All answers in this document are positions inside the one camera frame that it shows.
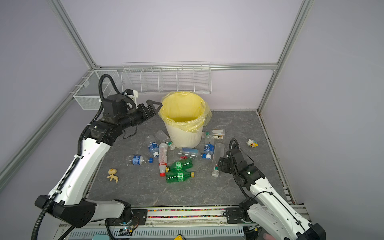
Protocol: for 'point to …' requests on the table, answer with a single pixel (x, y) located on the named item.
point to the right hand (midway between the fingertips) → (226, 163)
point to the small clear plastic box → (218, 134)
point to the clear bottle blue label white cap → (153, 148)
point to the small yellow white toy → (252, 143)
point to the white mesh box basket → (87, 94)
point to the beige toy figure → (112, 172)
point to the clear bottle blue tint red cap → (185, 152)
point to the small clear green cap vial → (205, 133)
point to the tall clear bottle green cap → (219, 152)
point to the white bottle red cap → (163, 158)
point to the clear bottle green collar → (163, 138)
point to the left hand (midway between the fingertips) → (157, 110)
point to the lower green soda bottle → (178, 176)
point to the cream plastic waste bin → (181, 138)
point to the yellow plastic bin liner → (186, 111)
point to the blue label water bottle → (209, 147)
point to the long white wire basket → (167, 77)
